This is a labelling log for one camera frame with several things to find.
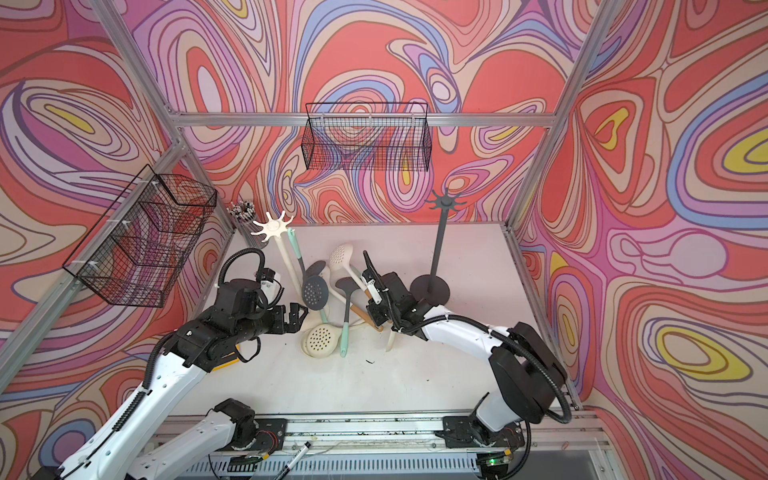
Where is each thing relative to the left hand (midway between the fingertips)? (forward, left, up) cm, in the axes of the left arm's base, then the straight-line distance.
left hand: (296, 310), depth 74 cm
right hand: (+7, -20, -11) cm, 23 cm away
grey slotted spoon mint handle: (+13, -11, -8) cm, 19 cm away
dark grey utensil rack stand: (+19, -38, -17) cm, 46 cm away
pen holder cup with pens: (+37, +26, -1) cm, 45 cm away
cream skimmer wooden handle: (+22, -8, -6) cm, 24 cm away
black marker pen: (-29, -1, -19) cm, 35 cm away
